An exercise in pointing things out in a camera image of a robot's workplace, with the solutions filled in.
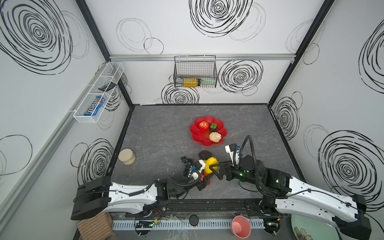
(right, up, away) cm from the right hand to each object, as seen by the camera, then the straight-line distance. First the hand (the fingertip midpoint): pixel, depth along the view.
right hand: (213, 166), depth 66 cm
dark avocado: (-3, 0, +22) cm, 22 cm away
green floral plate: (+43, -29, +2) cm, 52 cm away
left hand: (-1, -2, +3) cm, 3 cm away
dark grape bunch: (-12, -5, +21) cm, 25 cm away
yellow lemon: (-1, +2, +1) cm, 3 cm away
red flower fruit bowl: (-3, +8, +33) cm, 35 cm away
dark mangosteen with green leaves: (+4, +15, +33) cm, 37 cm away
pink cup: (+13, -29, +2) cm, 32 cm away
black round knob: (-9, -22, -3) cm, 24 cm away
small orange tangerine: (-4, -4, +2) cm, 6 cm away
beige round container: (-47, 0, +18) cm, 51 cm away
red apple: (-2, +16, +33) cm, 37 cm away
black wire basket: (-5, +53, +32) cm, 62 cm away
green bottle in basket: (-1, +43, +21) cm, 48 cm away
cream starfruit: (+5, +10, +27) cm, 29 cm away
